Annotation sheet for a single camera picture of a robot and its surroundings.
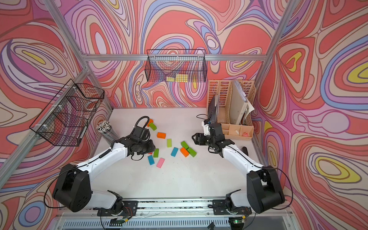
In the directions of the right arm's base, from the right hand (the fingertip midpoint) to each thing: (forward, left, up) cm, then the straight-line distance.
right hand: (197, 140), depth 87 cm
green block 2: (+3, +8, -10) cm, 13 cm away
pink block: (-9, +24, -11) cm, 27 cm away
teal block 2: (-2, +15, -11) cm, 19 cm away
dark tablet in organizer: (+24, -13, +1) cm, 28 cm away
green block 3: (-3, +3, -11) cm, 11 cm away
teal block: (-6, +30, -11) cm, 33 cm away
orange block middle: (+12, +25, -10) cm, 29 cm away
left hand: (-3, +26, -3) cm, 26 cm away
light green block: (+6, +19, -11) cm, 23 cm away
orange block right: (-2, +8, -11) cm, 14 cm away
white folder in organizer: (+14, -26, +15) cm, 33 cm away
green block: (-2, +27, -10) cm, 29 cm away
